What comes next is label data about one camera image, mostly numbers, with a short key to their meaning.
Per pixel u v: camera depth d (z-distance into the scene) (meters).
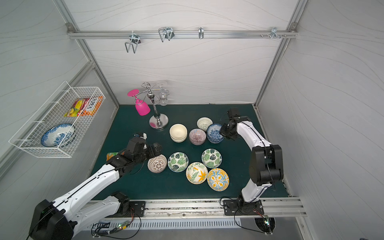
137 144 0.61
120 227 0.68
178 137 0.95
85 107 0.73
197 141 0.96
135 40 0.78
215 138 0.93
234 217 0.72
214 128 0.96
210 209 0.75
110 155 0.90
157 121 1.08
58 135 0.63
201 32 0.72
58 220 0.38
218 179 0.82
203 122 1.07
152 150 0.72
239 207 0.67
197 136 0.98
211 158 0.91
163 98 1.03
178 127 0.98
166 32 0.76
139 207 0.73
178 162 0.89
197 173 0.84
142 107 0.98
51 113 0.65
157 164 0.88
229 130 0.77
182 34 0.78
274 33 0.76
